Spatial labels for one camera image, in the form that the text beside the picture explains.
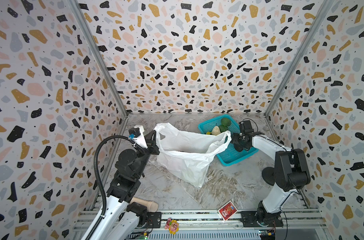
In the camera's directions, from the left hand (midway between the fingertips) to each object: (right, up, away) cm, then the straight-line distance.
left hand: (154, 129), depth 63 cm
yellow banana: (+28, -3, +44) cm, 52 cm away
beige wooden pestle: (-4, -38, +10) cm, 40 cm away
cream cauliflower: (+33, -1, +40) cm, 52 cm away
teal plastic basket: (+41, -17, +35) cm, 57 cm away
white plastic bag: (+13, -12, +5) cm, 19 cm away
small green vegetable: (+38, 0, +43) cm, 57 cm away
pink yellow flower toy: (+7, -45, +7) cm, 46 cm away
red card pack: (+34, -42, +13) cm, 55 cm away
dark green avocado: (+40, +5, +42) cm, 58 cm away
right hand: (+44, -6, +33) cm, 55 cm away
